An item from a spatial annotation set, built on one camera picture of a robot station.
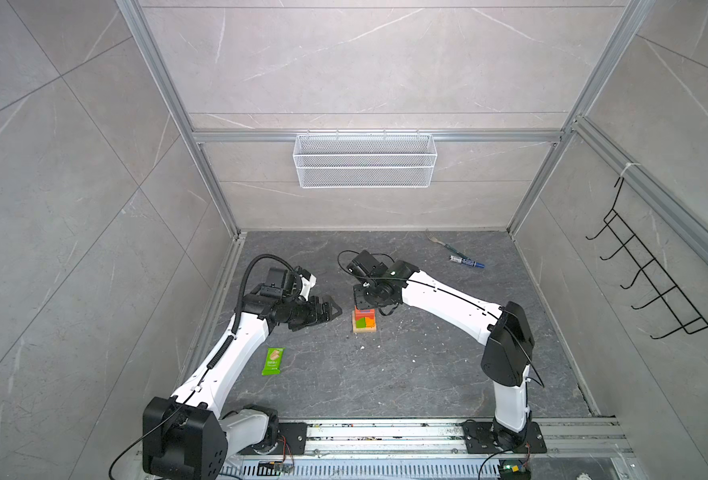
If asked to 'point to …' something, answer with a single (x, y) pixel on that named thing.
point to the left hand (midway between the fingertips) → (328, 308)
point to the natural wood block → (364, 329)
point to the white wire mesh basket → (371, 161)
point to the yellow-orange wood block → (369, 323)
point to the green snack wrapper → (273, 361)
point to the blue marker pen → (466, 261)
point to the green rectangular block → (361, 323)
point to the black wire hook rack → (691, 320)
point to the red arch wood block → (364, 313)
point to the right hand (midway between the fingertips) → (362, 297)
